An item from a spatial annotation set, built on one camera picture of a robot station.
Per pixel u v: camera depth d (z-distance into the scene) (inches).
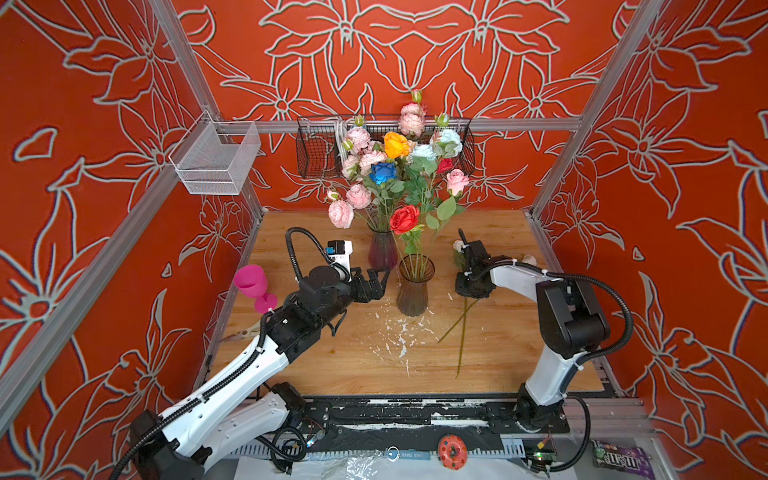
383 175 26.0
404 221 26.9
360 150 30.4
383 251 37.3
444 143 27.2
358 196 31.4
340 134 34.4
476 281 28.7
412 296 35.4
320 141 37.5
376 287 24.1
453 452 26.9
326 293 20.2
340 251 23.7
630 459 26.2
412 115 30.7
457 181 26.8
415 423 28.8
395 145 27.9
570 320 19.3
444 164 29.1
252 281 33.6
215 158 36.5
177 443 15.1
